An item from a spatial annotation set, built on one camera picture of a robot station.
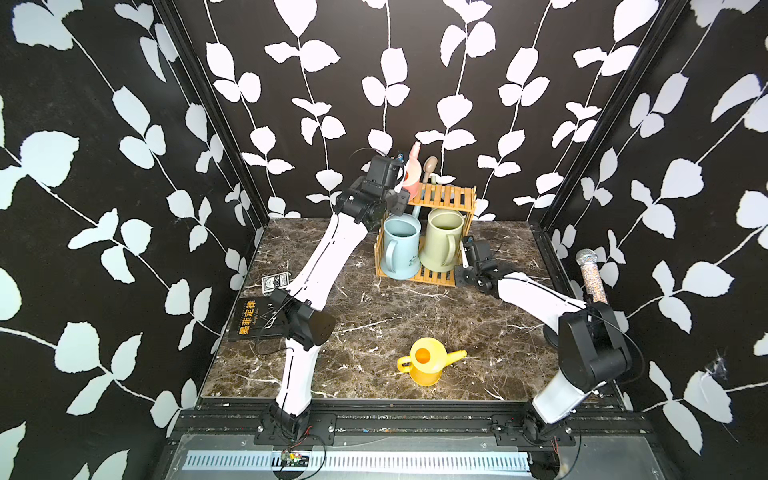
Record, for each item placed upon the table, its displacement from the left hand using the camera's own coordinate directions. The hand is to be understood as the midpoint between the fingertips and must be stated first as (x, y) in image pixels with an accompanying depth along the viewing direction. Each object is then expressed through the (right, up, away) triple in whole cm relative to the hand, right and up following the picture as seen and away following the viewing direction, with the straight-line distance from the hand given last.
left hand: (398, 185), depth 79 cm
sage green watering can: (+15, -10, +12) cm, 22 cm away
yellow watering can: (+7, -46, -4) cm, 47 cm away
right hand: (+19, -23, +15) cm, 33 cm away
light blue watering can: (+1, -16, +11) cm, 20 cm away
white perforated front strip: (-7, -69, -9) cm, 70 cm away
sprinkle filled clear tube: (+51, -20, 0) cm, 55 cm away
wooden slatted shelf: (+10, -1, +12) cm, 15 cm away
